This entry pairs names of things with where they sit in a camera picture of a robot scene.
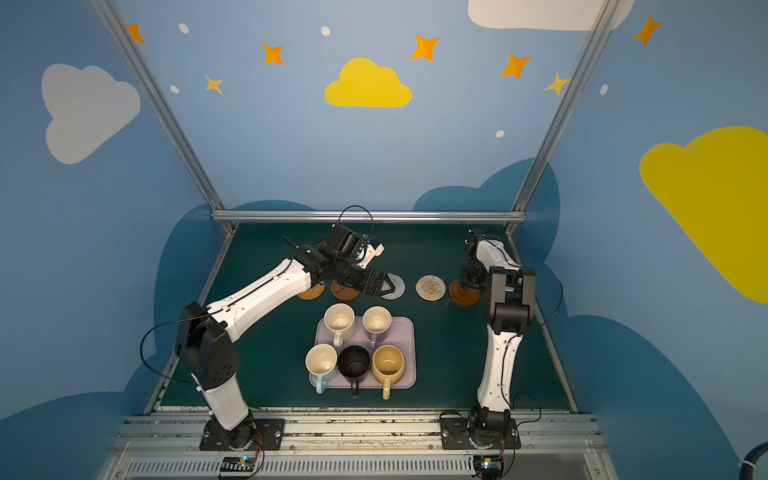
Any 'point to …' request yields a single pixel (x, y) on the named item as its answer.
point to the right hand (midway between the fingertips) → (477, 286)
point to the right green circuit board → (490, 466)
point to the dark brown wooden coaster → (344, 293)
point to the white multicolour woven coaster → (430, 287)
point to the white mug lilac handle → (376, 320)
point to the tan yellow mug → (389, 365)
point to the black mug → (354, 362)
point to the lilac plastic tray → (403, 335)
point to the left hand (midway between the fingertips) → (381, 281)
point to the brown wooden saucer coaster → (463, 296)
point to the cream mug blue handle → (321, 361)
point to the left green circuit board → (238, 464)
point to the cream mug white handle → (340, 321)
